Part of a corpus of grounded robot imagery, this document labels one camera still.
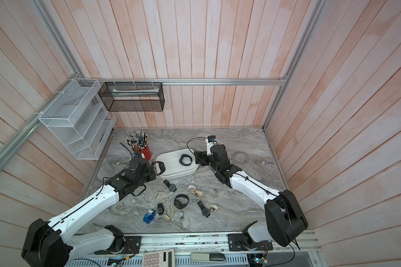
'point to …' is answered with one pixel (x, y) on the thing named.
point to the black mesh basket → (133, 96)
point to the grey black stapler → (210, 257)
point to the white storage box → (177, 162)
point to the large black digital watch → (178, 204)
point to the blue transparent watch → (150, 217)
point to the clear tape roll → (241, 158)
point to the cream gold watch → (213, 208)
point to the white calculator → (164, 258)
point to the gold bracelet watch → (199, 192)
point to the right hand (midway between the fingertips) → (201, 150)
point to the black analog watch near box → (172, 187)
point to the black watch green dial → (206, 212)
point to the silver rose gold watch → (192, 189)
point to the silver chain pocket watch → (181, 215)
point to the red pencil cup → (147, 153)
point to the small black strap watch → (160, 208)
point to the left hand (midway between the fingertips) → (154, 172)
